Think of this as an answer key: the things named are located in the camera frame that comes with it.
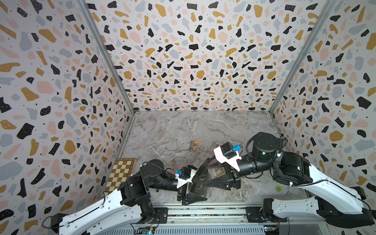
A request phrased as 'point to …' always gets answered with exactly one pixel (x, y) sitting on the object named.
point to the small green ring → (278, 188)
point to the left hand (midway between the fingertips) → (206, 187)
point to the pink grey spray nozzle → (218, 145)
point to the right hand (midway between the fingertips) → (205, 175)
